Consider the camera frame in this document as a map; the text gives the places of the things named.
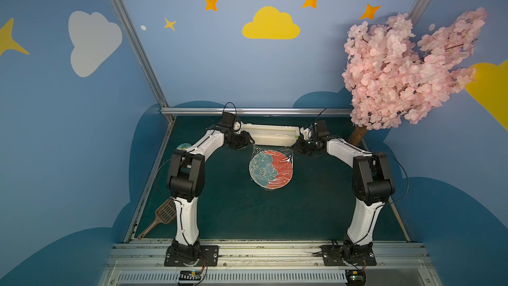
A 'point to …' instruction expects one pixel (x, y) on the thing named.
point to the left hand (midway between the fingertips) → (251, 140)
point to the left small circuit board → (190, 275)
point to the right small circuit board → (355, 277)
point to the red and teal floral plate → (270, 169)
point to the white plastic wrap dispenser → (272, 135)
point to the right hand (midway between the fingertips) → (292, 145)
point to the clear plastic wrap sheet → (287, 151)
